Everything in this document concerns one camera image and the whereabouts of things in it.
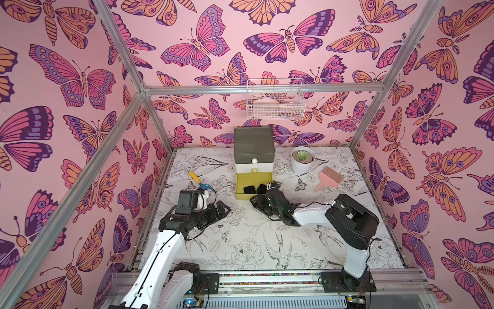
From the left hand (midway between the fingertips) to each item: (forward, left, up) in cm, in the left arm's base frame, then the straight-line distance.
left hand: (224, 211), depth 78 cm
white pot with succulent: (+31, -38, -3) cm, 49 cm away
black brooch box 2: (+18, -16, -11) cm, 27 cm away
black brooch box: (+18, -10, -12) cm, 24 cm away
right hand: (+8, -9, -9) cm, 15 cm away
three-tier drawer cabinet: (+27, -12, +5) cm, 30 cm away
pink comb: (+27, -54, -14) cm, 62 cm away
